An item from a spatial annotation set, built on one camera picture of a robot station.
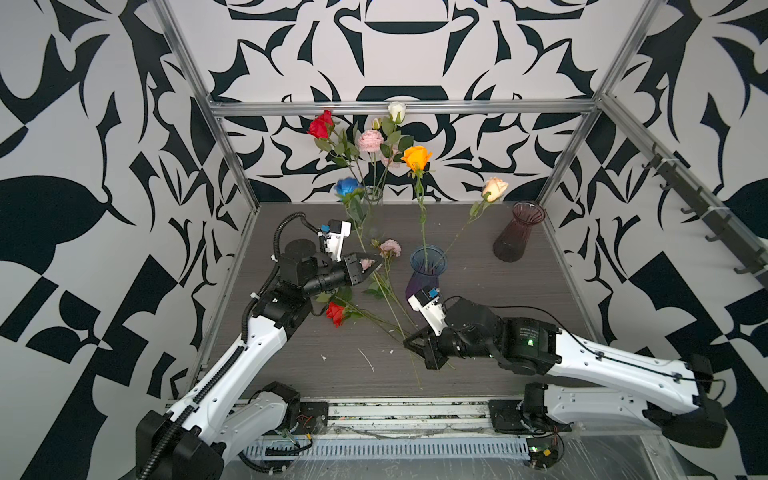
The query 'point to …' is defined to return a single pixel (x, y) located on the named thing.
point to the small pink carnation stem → (390, 249)
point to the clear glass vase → (374, 219)
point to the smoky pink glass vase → (511, 241)
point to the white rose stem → (397, 143)
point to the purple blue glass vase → (420, 278)
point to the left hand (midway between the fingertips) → (384, 254)
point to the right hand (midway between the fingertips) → (404, 347)
